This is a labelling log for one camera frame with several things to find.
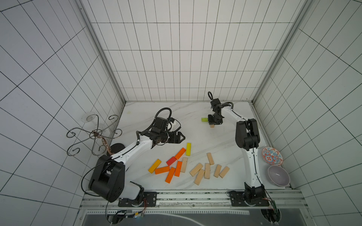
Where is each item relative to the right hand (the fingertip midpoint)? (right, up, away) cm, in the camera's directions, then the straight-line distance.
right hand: (213, 120), depth 107 cm
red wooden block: (-31, -25, -20) cm, 45 cm away
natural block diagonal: (-2, -4, -5) cm, 6 cm away
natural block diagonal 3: (-14, -32, -26) cm, 44 cm away
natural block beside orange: (-23, -24, -20) cm, 39 cm away
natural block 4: (+1, -30, -24) cm, 38 cm away
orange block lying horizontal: (-36, -29, -24) cm, 52 cm away
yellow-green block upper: (-20, -18, -15) cm, 31 cm away
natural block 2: (-6, -24, -19) cm, 31 cm away
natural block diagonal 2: (-16, -28, -23) cm, 40 cm away
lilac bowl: (+32, -30, -28) cm, 52 cm away
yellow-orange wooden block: (-41, -27, -22) cm, 54 cm away
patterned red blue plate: (+34, -22, -19) cm, 44 cm away
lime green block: (-7, +1, -1) cm, 7 cm away
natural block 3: (-3, -29, -24) cm, 38 cm away
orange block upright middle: (-27, -28, -25) cm, 46 cm away
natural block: (-9, -29, -25) cm, 39 cm away
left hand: (-27, -11, -23) cm, 37 cm away
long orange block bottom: (-31, -31, -26) cm, 51 cm away
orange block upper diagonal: (-25, -20, -17) cm, 37 cm away
